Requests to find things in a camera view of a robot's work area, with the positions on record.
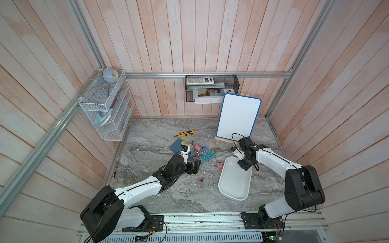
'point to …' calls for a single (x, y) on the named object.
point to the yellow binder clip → (184, 143)
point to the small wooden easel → (218, 138)
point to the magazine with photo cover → (211, 95)
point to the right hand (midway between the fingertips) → (246, 161)
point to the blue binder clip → (205, 149)
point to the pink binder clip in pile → (198, 148)
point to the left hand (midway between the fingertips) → (193, 161)
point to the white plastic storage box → (234, 181)
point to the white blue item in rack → (102, 117)
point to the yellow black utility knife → (184, 133)
